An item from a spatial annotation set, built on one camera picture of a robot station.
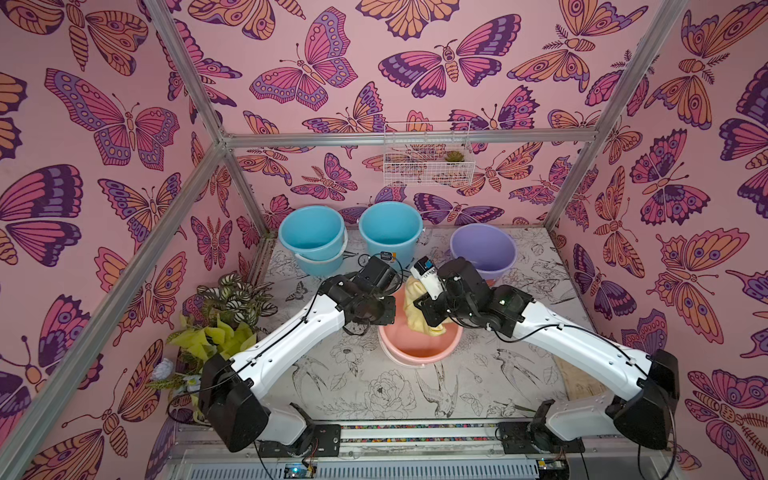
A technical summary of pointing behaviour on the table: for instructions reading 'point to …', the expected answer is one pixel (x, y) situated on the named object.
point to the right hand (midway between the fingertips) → (417, 298)
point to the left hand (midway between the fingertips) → (392, 312)
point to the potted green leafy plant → (223, 319)
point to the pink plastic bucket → (400, 341)
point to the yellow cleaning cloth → (416, 319)
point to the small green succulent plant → (454, 156)
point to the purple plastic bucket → (488, 248)
